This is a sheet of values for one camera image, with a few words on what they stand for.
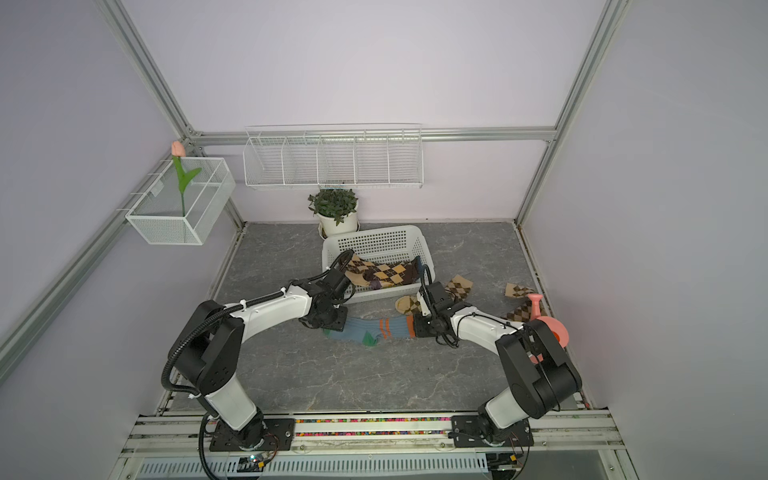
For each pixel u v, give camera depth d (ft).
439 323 2.19
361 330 2.94
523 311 3.10
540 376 1.44
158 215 2.34
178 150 2.77
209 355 1.52
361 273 3.32
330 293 2.41
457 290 3.28
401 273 3.32
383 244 3.56
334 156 3.17
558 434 2.45
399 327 3.01
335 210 3.35
